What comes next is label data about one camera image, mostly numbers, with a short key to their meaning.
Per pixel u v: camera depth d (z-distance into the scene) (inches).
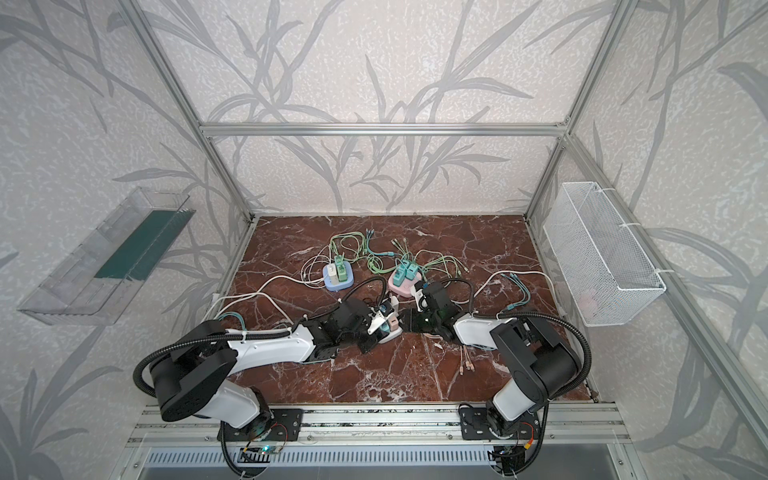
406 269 37.9
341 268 37.0
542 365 17.9
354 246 43.6
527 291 38.9
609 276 23.9
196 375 17.0
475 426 28.6
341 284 38.2
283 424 28.6
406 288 37.9
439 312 28.5
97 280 25.3
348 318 26.3
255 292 38.8
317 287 39.0
